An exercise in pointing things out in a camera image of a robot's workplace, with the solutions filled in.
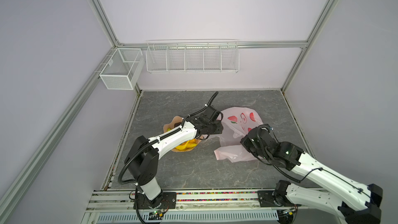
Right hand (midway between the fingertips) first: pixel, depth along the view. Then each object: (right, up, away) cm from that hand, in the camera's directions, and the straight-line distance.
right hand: (239, 139), depth 73 cm
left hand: (-8, +3, +9) cm, 12 cm away
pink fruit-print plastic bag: (+1, +8, +9) cm, 12 cm away
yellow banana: (-25, -5, +11) cm, 28 cm away
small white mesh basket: (-69, +41, +29) cm, 85 cm away
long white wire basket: (-24, +49, +26) cm, 60 cm away
